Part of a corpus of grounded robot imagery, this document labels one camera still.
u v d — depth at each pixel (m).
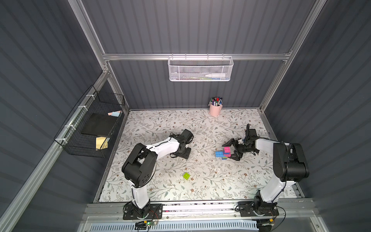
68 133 0.62
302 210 0.75
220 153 0.89
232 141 0.87
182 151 0.79
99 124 0.74
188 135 0.76
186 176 0.84
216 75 0.92
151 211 0.72
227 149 0.85
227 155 0.88
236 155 0.85
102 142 0.61
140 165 0.49
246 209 0.74
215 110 1.13
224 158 0.91
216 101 1.08
